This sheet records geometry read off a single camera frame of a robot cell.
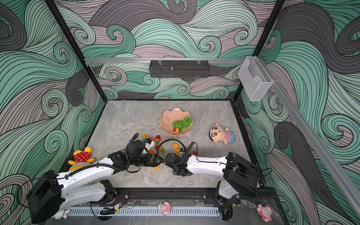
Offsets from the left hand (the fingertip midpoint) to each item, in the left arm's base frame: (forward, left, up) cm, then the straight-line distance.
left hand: (159, 159), depth 78 cm
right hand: (-5, -10, -9) cm, 14 cm away
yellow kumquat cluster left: (+9, -11, -8) cm, 16 cm away
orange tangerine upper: (+18, +8, -9) cm, 22 cm away
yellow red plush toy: (+1, +47, -3) cm, 47 cm away
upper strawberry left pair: (+16, +3, -6) cm, 17 cm away
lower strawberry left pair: (+10, +3, -6) cm, 13 cm away
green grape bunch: (+27, -13, -4) cm, 30 cm away
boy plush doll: (+18, -37, -1) cm, 41 cm away
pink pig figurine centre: (-22, -4, -5) cm, 23 cm away
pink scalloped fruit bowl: (+36, -3, -7) cm, 37 cm away
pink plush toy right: (-24, -53, -4) cm, 58 cm away
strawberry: (+8, -21, -8) cm, 24 cm away
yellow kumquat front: (-6, 0, +7) cm, 9 cm away
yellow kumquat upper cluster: (+13, -9, -8) cm, 18 cm away
